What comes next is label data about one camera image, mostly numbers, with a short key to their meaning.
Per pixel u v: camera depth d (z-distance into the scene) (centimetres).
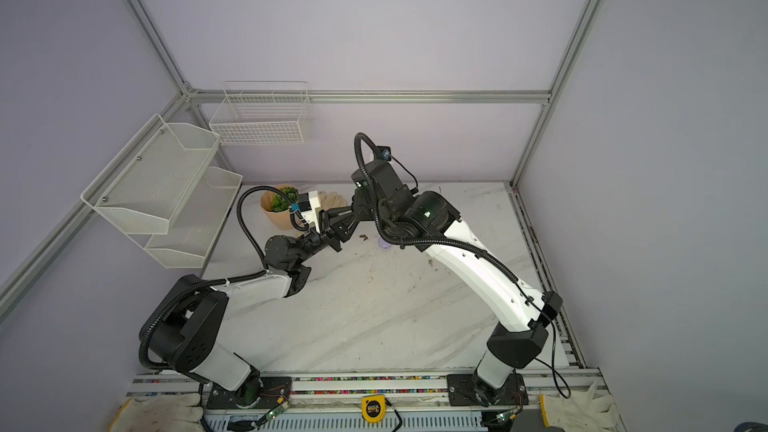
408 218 42
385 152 54
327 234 64
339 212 67
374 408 70
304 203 61
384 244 45
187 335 44
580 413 70
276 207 99
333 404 73
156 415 70
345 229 67
